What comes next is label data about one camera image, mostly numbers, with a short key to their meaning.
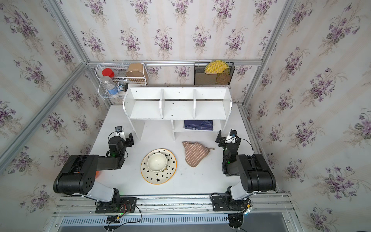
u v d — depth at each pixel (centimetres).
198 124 89
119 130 79
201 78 98
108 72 91
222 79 98
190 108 85
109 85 90
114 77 92
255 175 44
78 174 45
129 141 84
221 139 82
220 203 73
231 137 74
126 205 73
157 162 86
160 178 82
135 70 88
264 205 75
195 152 87
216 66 93
